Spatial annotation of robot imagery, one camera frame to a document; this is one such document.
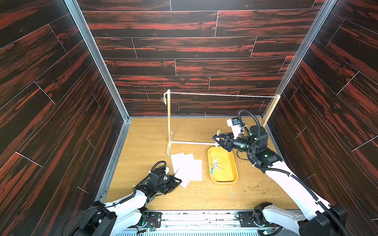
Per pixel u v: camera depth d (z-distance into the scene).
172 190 0.75
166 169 0.83
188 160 0.96
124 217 0.55
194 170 0.91
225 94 0.69
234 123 0.62
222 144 0.66
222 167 0.91
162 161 0.70
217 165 0.93
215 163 0.93
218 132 0.68
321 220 0.37
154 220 0.73
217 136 0.67
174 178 0.82
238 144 0.62
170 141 1.02
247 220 0.73
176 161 0.96
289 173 0.47
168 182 0.73
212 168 0.91
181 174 0.88
